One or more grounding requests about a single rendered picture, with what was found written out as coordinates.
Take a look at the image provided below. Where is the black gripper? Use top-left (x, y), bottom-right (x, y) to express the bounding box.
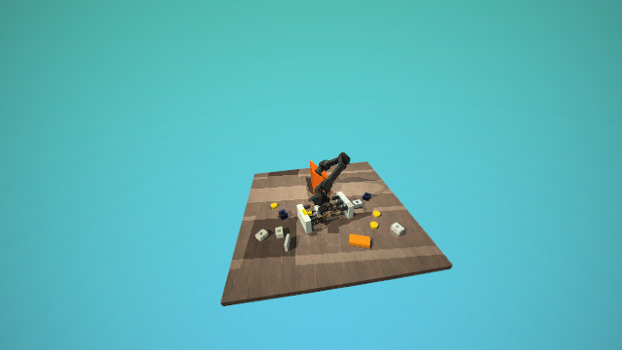
top-left (311, 195), bottom-right (328, 215)

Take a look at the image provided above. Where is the orange rectangular bar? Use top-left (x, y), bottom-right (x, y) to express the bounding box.
top-left (349, 234), bottom-right (370, 249)

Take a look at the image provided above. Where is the white rectangular block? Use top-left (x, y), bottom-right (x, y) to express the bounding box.
top-left (255, 229), bottom-right (268, 242)

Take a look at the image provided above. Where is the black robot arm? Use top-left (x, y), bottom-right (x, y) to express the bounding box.
top-left (313, 152), bottom-right (350, 204)

